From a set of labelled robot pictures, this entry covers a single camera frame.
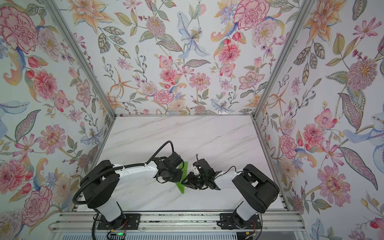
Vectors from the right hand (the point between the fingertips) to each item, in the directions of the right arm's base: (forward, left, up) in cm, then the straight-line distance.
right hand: (181, 183), depth 85 cm
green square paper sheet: (-2, 0, -1) cm, 2 cm away
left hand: (+1, 0, 0) cm, 1 cm away
